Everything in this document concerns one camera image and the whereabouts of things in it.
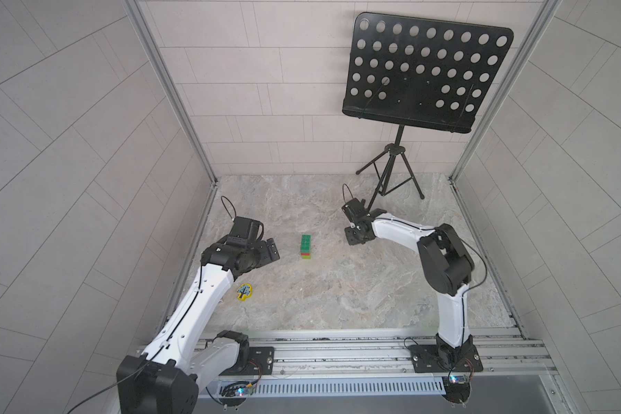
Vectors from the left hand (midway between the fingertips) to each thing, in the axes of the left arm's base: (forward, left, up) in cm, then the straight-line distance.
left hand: (269, 251), depth 80 cm
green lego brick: (+5, -11, -3) cm, 12 cm away
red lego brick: (+4, -11, -10) cm, 15 cm away
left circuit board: (-35, +6, -11) cm, 37 cm away
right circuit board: (-34, -53, -13) cm, 64 cm away
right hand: (+14, -29, -12) cm, 34 cm away
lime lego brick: (+4, -11, -11) cm, 16 cm away
